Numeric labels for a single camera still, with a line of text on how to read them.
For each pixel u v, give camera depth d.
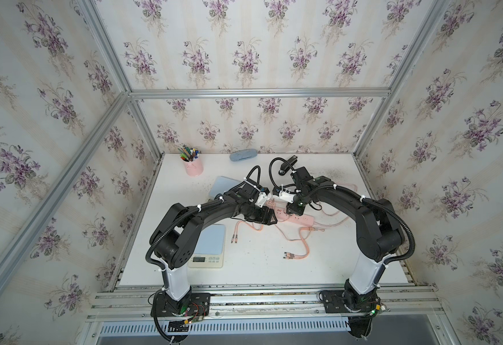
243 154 1.16
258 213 0.78
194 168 1.05
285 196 0.84
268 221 0.79
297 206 0.82
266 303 0.75
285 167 1.10
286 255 0.84
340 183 1.11
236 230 0.91
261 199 0.83
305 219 0.93
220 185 1.05
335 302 0.73
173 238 0.48
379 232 0.49
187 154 1.05
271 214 0.80
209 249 0.86
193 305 0.72
